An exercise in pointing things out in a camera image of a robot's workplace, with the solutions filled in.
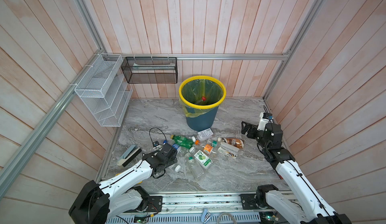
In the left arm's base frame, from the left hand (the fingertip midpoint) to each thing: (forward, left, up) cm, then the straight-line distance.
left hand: (167, 163), depth 84 cm
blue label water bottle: (+7, -7, -2) cm, 10 cm away
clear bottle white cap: (-5, -17, +1) cm, 17 cm away
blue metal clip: (-25, -21, -1) cm, 32 cm away
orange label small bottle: (+8, -23, +2) cm, 25 cm away
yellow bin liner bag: (+43, -20, +15) cm, 50 cm away
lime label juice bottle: (+1, -22, +1) cm, 22 cm away
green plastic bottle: (+14, -9, 0) cm, 17 cm away
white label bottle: (+7, -35, +3) cm, 36 cm away
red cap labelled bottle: (+41, -22, +11) cm, 48 cm away
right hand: (+15, -45, +18) cm, 51 cm away
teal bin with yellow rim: (+30, -26, 0) cm, 40 cm away
